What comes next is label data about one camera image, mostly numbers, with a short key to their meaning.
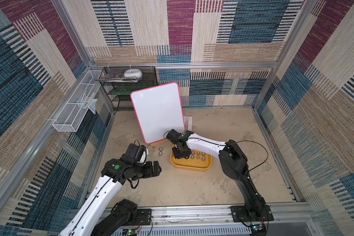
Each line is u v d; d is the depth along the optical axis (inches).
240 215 28.8
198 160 36.6
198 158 36.9
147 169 25.0
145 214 29.2
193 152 32.8
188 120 44.1
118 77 36.2
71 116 36.1
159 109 34.2
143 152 23.4
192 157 37.0
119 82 31.9
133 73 35.2
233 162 21.4
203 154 23.9
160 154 37.8
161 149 38.5
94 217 15.8
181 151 31.2
